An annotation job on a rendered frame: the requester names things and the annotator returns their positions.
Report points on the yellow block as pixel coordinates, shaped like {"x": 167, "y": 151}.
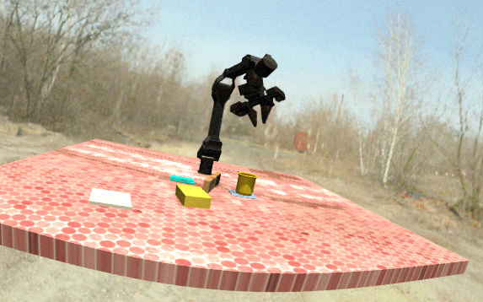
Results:
{"x": 193, "y": 196}

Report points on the yellow cup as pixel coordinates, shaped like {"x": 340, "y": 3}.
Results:
{"x": 246, "y": 183}

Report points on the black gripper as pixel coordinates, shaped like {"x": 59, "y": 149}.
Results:
{"x": 265, "y": 102}

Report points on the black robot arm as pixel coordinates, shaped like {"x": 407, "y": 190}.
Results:
{"x": 256, "y": 69}

